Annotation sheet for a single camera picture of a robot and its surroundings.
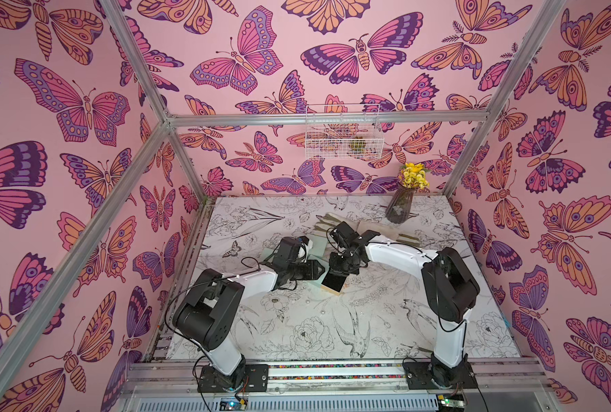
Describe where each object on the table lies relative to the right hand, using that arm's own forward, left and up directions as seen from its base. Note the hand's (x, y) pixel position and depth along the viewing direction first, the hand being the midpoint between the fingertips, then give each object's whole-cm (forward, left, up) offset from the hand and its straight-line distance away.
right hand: (332, 269), depth 92 cm
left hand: (0, +3, +1) cm, 3 cm away
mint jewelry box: (-4, 0, -1) cm, 5 cm away
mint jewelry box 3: (-6, +20, +19) cm, 28 cm away
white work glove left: (+25, +1, -2) cm, 25 cm away
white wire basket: (+41, -4, +30) cm, 51 cm away
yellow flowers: (+28, -29, +21) cm, 45 cm away
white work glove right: (+20, -26, -4) cm, 33 cm away
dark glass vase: (+27, -28, +6) cm, 39 cm away
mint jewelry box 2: (+7, +6, 0) cm, 9 cm away
